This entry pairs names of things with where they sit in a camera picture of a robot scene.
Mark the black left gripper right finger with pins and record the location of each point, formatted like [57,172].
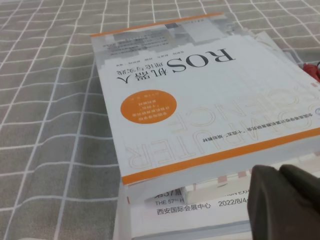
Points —
[306,184]

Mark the white exhibition booklet under book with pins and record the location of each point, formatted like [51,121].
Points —
[212,210]

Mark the white orange ROS book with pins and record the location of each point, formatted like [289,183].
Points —
[193,99]

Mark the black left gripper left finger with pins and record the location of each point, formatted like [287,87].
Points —
[275,209]

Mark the grey checked tablecloth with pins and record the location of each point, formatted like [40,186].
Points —
[59,177]

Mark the red pen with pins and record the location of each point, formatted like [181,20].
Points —
[312,70]

